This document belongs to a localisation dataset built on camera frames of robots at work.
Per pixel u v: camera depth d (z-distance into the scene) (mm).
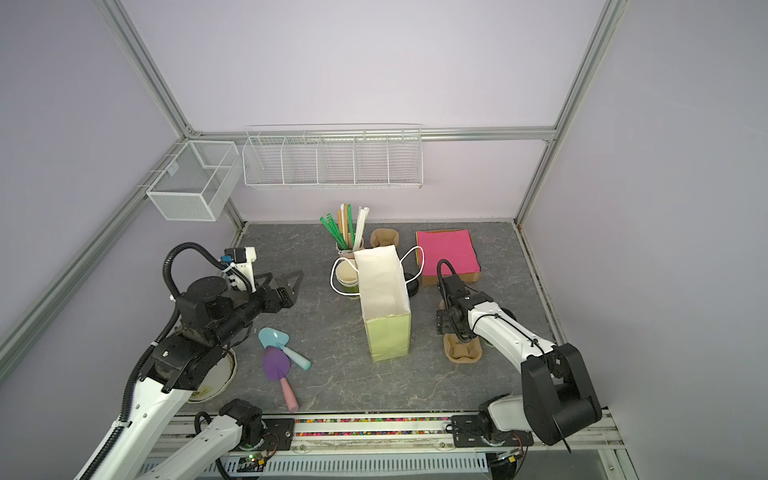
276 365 862
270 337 852
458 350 874
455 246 1097
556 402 418
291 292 600
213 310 471
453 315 632
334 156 991
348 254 990
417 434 753
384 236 1133
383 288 957
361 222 990
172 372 442
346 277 897
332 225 971
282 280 578
